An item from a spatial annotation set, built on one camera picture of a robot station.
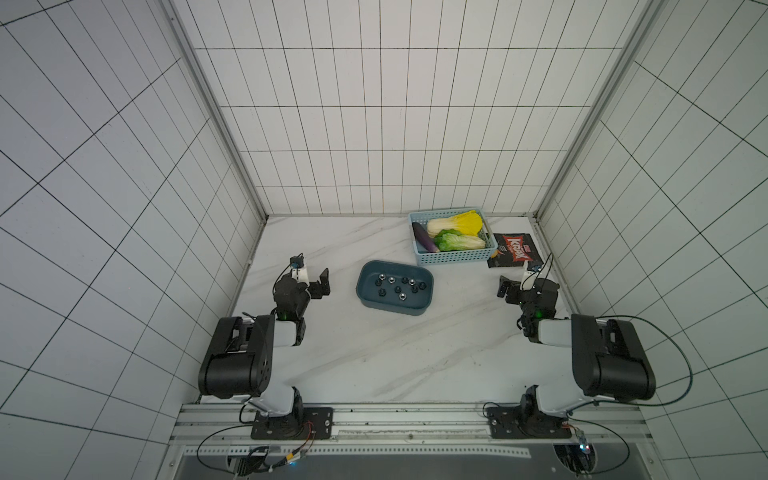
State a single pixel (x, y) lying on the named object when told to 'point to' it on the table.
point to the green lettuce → (452, 240)
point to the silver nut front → (391, 280)
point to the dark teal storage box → (415, 305)
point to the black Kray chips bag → (515, 250)
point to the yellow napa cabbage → (469, 222)
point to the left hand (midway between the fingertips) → (313, 272)
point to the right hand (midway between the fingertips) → (506, 274)
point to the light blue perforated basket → (451, 257)
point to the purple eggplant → (425, 238)
